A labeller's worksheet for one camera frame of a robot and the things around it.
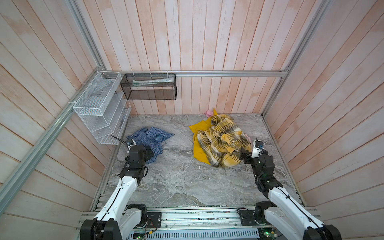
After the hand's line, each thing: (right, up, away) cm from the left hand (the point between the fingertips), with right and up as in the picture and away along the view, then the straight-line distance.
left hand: (143, 152), depth 85 cm
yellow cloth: (+32, +14, +26) cm, 44 cm away
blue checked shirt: (+2, +7, +12) cm, 15 cm away
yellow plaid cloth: (+48, +4, +8) cm, 49 cm away
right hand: (+62, +4, -1) cm, 62 cm away
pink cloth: (+43, +27, +37) cm, 63 cm away
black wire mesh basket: (-1, +44, +19) cm, 48 cm away
